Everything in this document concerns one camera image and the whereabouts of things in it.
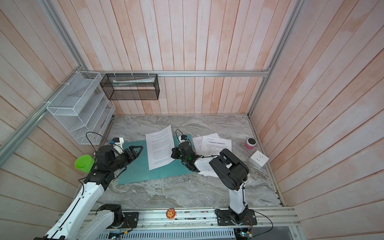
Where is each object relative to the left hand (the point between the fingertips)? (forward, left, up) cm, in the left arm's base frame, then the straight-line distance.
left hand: (141, 152), depth 78 cm
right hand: (+9, -14, -12) cm, 21 cm away
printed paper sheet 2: (+15, -42, -17) cm, 47 cm away
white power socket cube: (+3, -69, -14) cm, 71 cm away
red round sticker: (-26, -16, -18) cm, 36 cm away
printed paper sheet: (+18, -5, -18) cm, 26 cm away
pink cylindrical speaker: (+15, -67, -13) cm, 70 cm away
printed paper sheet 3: (+19, -32, -18) cm, 41 cm away
